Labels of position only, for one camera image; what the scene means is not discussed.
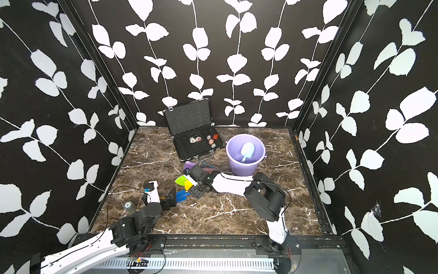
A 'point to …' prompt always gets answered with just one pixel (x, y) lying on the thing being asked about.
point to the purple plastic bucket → (250, 165)
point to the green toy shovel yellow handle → (181, 180)
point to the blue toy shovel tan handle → (182, 196)
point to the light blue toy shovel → (247, 150)
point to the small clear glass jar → (129, 207)
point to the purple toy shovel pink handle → (188, 164)
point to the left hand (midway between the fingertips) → (169, 187)
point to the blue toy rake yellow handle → (208, 166)
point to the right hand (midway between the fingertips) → (195, 185)
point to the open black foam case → (194, 134)
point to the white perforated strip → (249, 264)
